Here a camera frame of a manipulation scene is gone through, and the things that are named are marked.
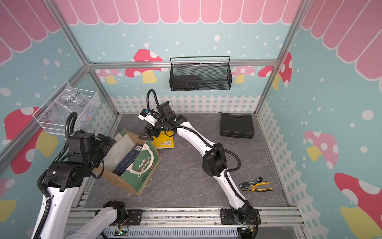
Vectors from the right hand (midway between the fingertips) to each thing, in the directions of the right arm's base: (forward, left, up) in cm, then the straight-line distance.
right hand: (143, 132), depth 80 cm
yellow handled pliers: (-23, -60, -23) cm, 68 cm away
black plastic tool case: (+23, -62, -24) cm, 70 cm away
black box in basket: (+27, -23, +12) cm, 37 cm away
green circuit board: (-43, +8, -25) cm, 50 cm away
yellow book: (+8, -7, -19) cm, 22 cm away
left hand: (-13, +11, +7) cm, 19 cm away
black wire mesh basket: (+37, -32, +12) cm, 51 cm away
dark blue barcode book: (-12, +11, -12) cm, 20 cm away
